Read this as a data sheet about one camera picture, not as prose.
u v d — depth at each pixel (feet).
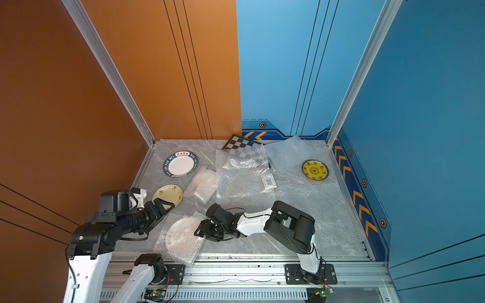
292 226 1.66
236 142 3.80
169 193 3.17
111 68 2.83
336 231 2.78
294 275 2.38
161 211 1.90
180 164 3.59
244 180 3.31
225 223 2.21
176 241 2.59
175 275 2.37
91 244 1.34
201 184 3.17
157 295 2.34
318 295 2.28
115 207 1.56
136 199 1.75
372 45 2.59
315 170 3.47
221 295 2.29
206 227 2.43
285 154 3.64
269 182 3.24
